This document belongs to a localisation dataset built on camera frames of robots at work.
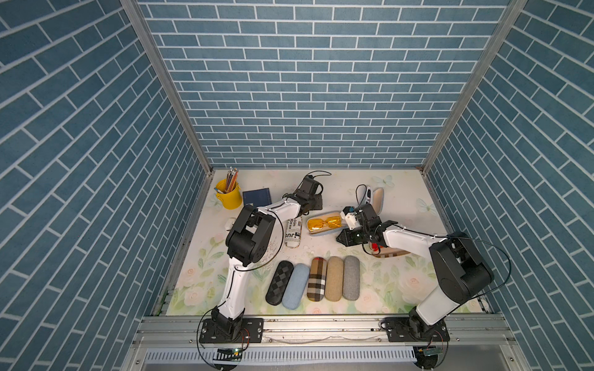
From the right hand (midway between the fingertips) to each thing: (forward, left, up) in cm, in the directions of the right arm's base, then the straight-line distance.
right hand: (340, 238), depth 92 cm
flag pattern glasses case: (+1, +19, +1) cm, 20 cm away
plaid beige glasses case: (-17, +9, 0) cm, 19 cm away
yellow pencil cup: (+13, +49, +4) cm, 51 cm away
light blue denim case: (-22, +16, 0) cm, 27 cm away
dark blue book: (+20, +39, -1) cm, 43 cm away
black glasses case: (-19, +22, 0) cm, 29 cm away
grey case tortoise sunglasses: (-16, -4, -1) cm, 17 cm away
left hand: (+17, +8, +2) cm, 19 cm away
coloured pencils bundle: (+18, +48, +11) cm, 52 cm away
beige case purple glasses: (-16, +2, -1) cm, 16 cm away
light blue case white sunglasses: (+25, -18, -2) cm, 31 cm away
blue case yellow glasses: (+3, +6, 0) cm, 7 cm away
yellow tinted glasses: (+6, +10, 0) cm, 12 cm away
